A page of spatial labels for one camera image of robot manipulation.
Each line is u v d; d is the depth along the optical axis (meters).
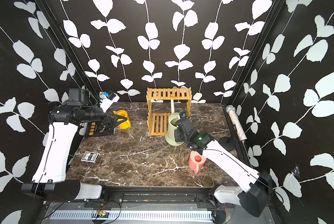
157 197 0.77
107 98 0.56
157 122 1.07
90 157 0.88
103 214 0.71
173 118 0.78
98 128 1.03
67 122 0.43
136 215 0.70
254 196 0.37
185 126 0.55
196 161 0.77
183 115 0.66
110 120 0.58
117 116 0.59
